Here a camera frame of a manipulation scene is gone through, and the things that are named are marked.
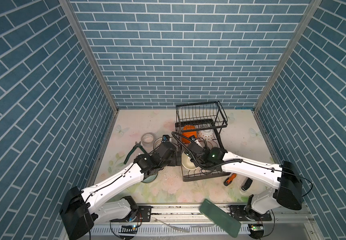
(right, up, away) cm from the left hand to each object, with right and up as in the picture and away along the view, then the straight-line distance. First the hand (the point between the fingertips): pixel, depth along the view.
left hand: (175, 156), depth 78 cm
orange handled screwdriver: (+30, -15, +4) cm, 34 cm away
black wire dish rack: (+16, +5, +21) cm, 27 cm away
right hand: (+11, +2, +2) cm, 12 cm away
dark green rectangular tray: (+24, -29, -8) cm, 38 cm away
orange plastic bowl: (+7, +13, +2) cm, 15 cm away
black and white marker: (+38, -15, 0) cm, 41 cm away
